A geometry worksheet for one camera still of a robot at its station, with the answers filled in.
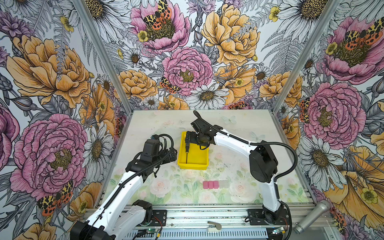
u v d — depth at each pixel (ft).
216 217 2.50
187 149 3.24
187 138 2.73
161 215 2.46
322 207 2.45
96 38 2.67
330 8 2.36
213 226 2.32
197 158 3.08
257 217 2.40
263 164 1.70
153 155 2.02
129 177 1.65
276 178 1.80
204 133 2.26
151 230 2.34
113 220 1.39
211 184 2.77
